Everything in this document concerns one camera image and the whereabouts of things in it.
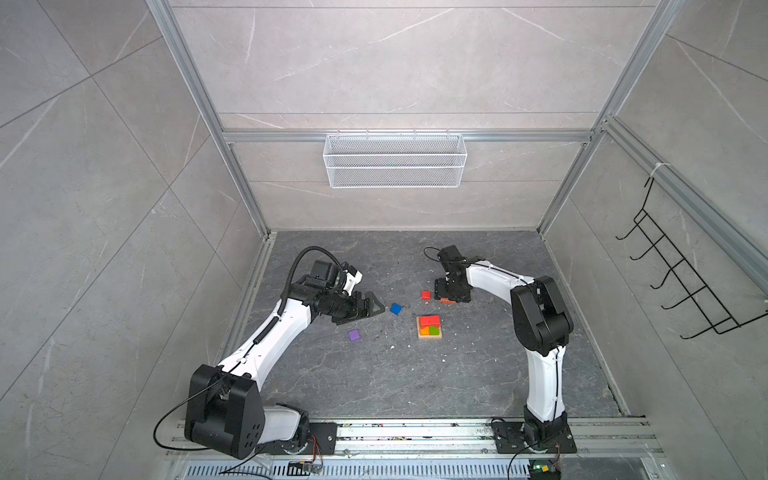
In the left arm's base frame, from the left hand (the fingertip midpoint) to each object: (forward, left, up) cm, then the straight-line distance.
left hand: (372, 306), depth 80 cm
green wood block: (-2, -19, -13) cm, 23 cm away
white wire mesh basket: (+49, -8, +14) cm, 51 cm away
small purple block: (-2, +6, -15) cm, 16 cm away
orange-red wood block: (+6, -23, -10) cm, 26 cm away
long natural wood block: (-3, -17, -15) cm, 23 cm away
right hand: (+13, -25, -16) cm, 32 cm away
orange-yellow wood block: (-2, -16, -14) cm, 21 cm away
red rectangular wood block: (+1, -17, -12) cm, 21 cm away
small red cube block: (+13, -18, -16) cm, 27 cm away
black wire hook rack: (-16, -70, +18) cm, 74 cm away
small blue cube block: (+8, -7, -16) cm, 19 cm away
